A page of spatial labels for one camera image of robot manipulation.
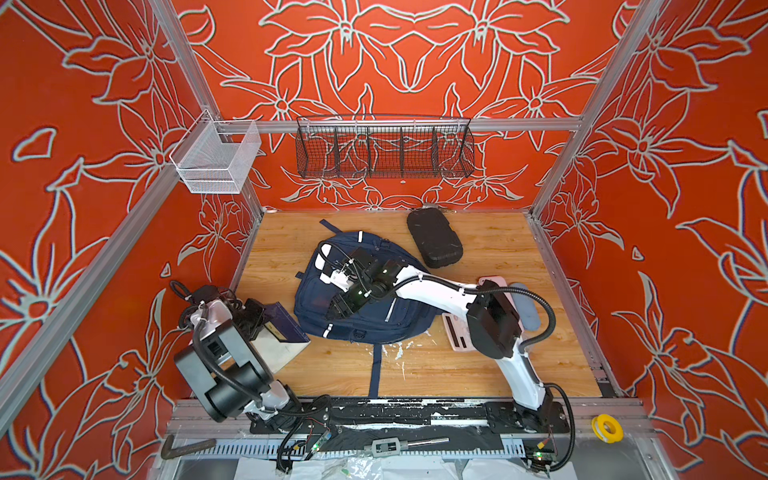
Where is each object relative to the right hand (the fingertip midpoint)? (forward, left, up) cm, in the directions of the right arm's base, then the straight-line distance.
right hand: (326, 312), depth 79 cm
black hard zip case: (+30, -35, -6) cm, 46 cm away
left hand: (+3, +19, -6) cm, 20 cm away
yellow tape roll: (-25, -68, -11) cm, 73 cm away
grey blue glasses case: (+6, -60, -12) cm, 62 cm away
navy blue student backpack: (+1, -14, -8) cm, 16 cm away
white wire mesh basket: (+45, +37, +20) cm, 62 cm away
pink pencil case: (+16, -54, -11) cm, 57 cm away
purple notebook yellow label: (+1, +15, -11) cm, 19 cm away
